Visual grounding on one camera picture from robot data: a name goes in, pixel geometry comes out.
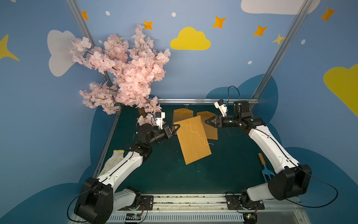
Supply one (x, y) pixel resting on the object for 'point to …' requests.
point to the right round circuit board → (250, 218)
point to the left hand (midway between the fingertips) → (181, 124)
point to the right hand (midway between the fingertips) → (210, 120)
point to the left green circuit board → (133, 216)
